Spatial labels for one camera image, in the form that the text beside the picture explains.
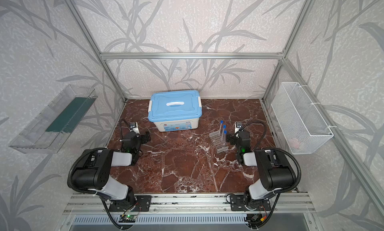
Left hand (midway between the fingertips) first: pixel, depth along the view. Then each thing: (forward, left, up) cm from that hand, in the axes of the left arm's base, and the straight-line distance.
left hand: (142, 125), depth 94 cm
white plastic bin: (+1, -22, -1) cm, 22 cm away
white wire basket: (-17, -80, +28) cm, 87 cm away
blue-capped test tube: (+6, -55, -10) cm, 56 cm away
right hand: (+1, -61, 0) cm, 61 cm away
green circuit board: (-48, -3, -9) cm, 49 cm away
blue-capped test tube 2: (-8, -52, +5) cm, 53 cm away
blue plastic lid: (+10, -21, +9) cm, 25 cm away
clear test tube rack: (-7, -49, -7) cm, 50 cm away
